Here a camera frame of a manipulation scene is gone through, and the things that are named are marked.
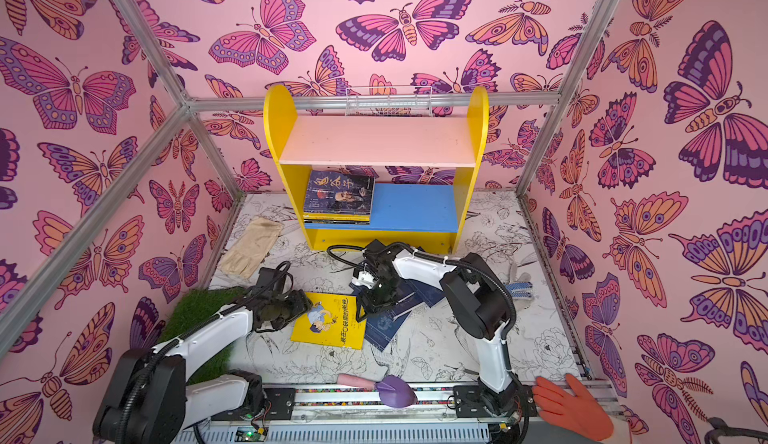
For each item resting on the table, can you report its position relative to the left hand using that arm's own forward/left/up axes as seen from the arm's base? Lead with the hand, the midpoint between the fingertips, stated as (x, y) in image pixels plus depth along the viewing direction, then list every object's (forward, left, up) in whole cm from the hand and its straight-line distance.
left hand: (308, 304), depth 89 cm
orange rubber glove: (-26, -70, -2) cm, 74 cm away
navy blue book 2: (+2, -31, +1) cm, 31 cm away
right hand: (-4, -17, +2) cm, 18 cm away
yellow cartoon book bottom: (-5, -8, 0) cm, 9 cm away
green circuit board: (-31, +10, -4) cm, 33 cm away
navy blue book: (+3, -36, +1) cm, 36 cm away
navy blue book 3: (-7, -22, -1) cm, 23 cm away
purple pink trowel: (-22, -25, 0) cm, 34 cm away
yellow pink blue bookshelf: (+52, -37, +6) cm, 64 cm away
